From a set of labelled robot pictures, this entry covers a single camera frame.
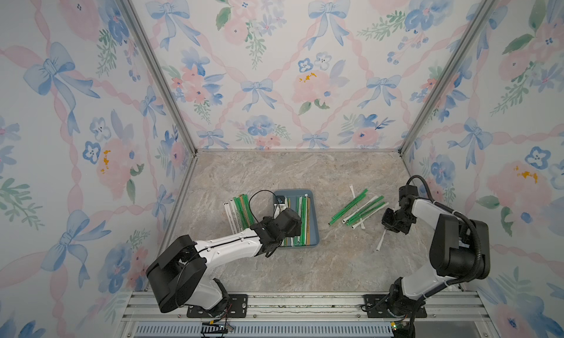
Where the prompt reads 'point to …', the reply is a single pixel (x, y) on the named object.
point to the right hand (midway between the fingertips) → (389, 225)
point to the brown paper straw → (308, 220)
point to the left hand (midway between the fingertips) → (290, 219)
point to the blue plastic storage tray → (302, 201)
